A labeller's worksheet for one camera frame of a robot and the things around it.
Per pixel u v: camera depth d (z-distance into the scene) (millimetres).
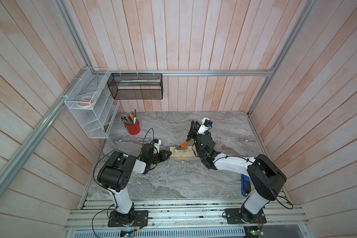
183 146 899
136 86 1042
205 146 632
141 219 729
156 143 896
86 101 727
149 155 779
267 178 462
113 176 489
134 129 1075
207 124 687
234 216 727
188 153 925
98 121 779
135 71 934
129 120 1000
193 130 736
